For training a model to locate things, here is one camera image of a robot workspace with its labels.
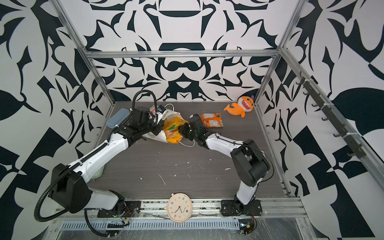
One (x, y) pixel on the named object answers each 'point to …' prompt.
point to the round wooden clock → (179, 207)
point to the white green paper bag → (163, 116)
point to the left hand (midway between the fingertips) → (162, 117)
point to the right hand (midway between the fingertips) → (177, 127)
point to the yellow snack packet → (170, 128)
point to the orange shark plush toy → (244, 104)
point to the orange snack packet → (212, 120)
